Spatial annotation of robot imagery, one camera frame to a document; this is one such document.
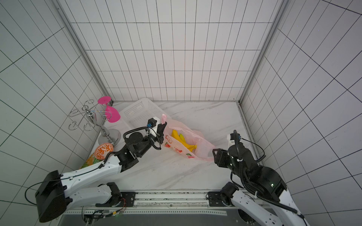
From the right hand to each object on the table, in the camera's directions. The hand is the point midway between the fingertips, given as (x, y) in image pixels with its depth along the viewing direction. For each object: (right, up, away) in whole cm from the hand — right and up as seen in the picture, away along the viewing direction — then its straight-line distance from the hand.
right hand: (214, 149), depth 65 cm
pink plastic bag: (-12, -2, +27) cm, 30 cm away
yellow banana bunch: (-16, +1, +25) cm, 30 cm away
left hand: (-25, +11, +8) cm, 28 cm away
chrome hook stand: (-66, +1, +28) cm, 71 cm away
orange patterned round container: (-67, -7, +24) cm, 72 cm away
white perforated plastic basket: (-51, +15, +42) cm, 68 cm away
